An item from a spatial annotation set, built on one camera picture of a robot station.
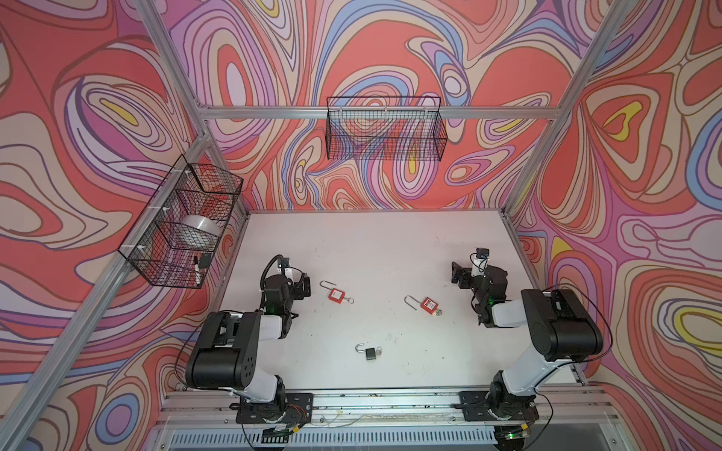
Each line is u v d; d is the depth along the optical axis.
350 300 0.93
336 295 0.93
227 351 0.45
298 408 0.73
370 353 0.83
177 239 0.72
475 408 0.73
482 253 0.82
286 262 0.82
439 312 0.91
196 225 0.73
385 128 0.96
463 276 0.86
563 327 0.47
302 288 0.85
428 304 0.91
